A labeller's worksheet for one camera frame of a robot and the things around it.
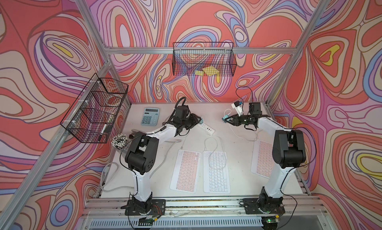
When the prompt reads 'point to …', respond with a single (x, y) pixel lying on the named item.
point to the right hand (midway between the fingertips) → (227, 122)
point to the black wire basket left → (93, 115)
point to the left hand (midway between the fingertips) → (202, 120)
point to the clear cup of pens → (119, 142)
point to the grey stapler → (134, 131)
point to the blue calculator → (150, 116)
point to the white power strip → (208, 129)
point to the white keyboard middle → (216, 174)
